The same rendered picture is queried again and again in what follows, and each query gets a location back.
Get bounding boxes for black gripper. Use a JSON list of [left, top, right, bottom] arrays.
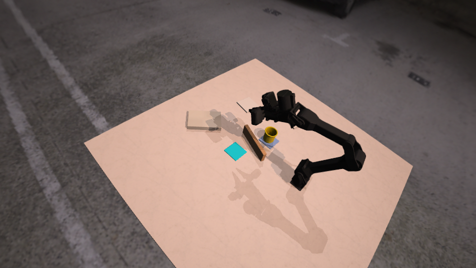
[[249, 106, 280, 126]]

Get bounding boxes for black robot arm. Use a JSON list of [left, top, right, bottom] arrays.
[[261, 89, 366, 191]]

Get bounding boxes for yellow cup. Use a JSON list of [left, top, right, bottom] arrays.
[[263, 126, 278, 143]]

